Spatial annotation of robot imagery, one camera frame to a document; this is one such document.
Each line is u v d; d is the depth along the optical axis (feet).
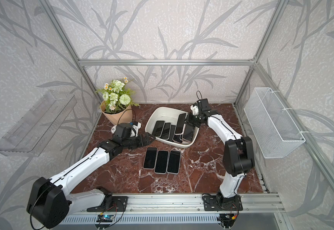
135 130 2.17
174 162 2.94
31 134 2.19
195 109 2.77
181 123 3.07
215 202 2.41
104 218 2.33
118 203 2.42
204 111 2.24
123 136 2.05
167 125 3.53
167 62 3.16
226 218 2.47
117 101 2.80
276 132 1.95
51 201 1.28
